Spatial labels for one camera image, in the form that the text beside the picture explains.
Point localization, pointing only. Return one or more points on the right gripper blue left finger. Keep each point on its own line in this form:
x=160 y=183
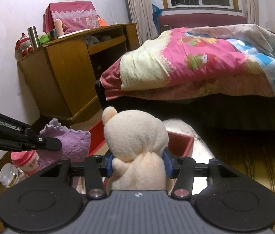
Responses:
x=96 y=167

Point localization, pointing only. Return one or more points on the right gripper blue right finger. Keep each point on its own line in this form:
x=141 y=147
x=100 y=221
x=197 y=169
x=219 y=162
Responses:
x=182 y=171

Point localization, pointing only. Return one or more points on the purple fleece cloth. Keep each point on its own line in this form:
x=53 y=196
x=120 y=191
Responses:
x=75 y=144

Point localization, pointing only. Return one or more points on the cream plush toy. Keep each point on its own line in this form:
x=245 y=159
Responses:
x=137 y=141

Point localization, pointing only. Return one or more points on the white plastic table cover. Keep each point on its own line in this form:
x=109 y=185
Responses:
x=201 y=152

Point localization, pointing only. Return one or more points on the red cardboard box tray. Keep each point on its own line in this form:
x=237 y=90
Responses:
x=179 y=144

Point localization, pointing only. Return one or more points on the pink lidded drink cup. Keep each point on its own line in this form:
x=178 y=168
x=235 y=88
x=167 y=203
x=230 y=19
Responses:
x=27 y=161

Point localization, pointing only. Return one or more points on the clear plastic bottle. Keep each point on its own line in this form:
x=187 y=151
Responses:
x=10 y=175

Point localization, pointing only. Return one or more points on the wooden TV cabinet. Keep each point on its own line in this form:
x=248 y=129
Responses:
x=62 y=74

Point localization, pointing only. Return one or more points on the red santa plush doll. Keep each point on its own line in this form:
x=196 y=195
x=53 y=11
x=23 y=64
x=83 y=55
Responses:
x=24 y=45

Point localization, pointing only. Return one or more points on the green plush toy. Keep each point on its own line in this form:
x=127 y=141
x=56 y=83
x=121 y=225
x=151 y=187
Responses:
x=44 y=38

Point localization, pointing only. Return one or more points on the stainless steel thermos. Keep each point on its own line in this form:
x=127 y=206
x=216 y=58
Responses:
x=32 y=33

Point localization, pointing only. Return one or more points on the dark small jar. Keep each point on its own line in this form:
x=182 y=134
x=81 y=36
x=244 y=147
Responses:
x=53 y=35

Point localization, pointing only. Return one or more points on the pink strawberry quilt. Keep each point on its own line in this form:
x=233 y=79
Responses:
x=178 y=66

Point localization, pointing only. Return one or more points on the pink candle cylinder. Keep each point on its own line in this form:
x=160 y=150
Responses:
x=58 y=26

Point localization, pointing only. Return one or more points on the pink cloth covered box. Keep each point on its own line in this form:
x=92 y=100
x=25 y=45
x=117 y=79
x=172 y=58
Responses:
x=75 y=16

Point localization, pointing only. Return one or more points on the floral grey bedsheet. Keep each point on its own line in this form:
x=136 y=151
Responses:
x=259 y=37

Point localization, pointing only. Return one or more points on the blue plastic bag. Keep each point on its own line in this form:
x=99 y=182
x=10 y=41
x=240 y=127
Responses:
x=156 y=13

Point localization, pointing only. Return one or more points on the left beige curtain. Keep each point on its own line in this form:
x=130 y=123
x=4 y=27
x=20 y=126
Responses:
x=141 y=12

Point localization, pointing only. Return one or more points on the beige curtain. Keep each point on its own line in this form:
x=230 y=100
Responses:
x=251 y=11
x=141 y=12

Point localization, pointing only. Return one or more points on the right beige curtain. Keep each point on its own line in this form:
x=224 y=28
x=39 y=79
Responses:
x=251 y=11

